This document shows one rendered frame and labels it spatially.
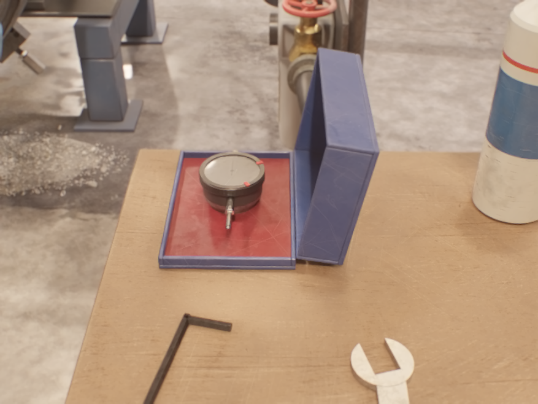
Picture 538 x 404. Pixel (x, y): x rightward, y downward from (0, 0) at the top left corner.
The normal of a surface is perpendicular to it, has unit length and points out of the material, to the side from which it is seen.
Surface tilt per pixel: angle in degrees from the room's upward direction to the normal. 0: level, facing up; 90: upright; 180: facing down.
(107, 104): 90
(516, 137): 90
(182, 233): 0
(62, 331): 0
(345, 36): 90
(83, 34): 90
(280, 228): 0
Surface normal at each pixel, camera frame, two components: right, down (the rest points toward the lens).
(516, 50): -0.90, 0.26
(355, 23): -0.27, 0.57
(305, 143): -0.01, 0.60
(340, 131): 0.18, -0.79
